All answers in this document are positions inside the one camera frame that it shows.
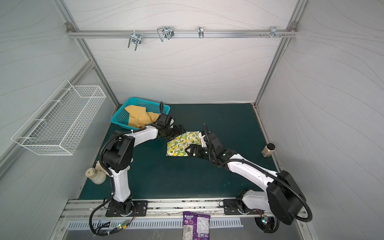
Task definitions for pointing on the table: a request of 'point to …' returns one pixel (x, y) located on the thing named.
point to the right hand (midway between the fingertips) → (193, 146)
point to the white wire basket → (58, 127)
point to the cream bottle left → (96, 177)
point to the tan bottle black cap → (268, 150)
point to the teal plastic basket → (120, 117)
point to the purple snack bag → (195, 226)
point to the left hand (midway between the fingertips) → (183, 131)
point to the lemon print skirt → (176, 147)
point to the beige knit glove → (99, 167)
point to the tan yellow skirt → (139, 117)
